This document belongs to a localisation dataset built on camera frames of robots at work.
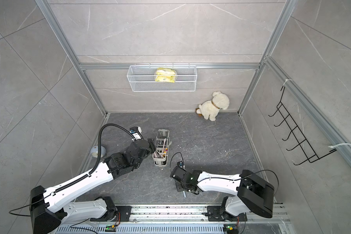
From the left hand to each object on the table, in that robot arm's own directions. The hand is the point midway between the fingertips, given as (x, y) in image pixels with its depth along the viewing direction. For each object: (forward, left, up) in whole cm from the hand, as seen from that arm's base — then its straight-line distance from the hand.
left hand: (152, 138), depth 74 cm
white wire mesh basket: (+48, +11, +5) cm, 49 cm away
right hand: (-16, -14, -25) cm, 33 cm away
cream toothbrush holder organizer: (+3, -4, -11) cm, 12 cm away
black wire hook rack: (-17, -68, +8) cm, 70 cm away
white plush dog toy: (+35, -39, -15) cm, 54 cm away
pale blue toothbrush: (-22, -16, -23) cm, 36 cm away
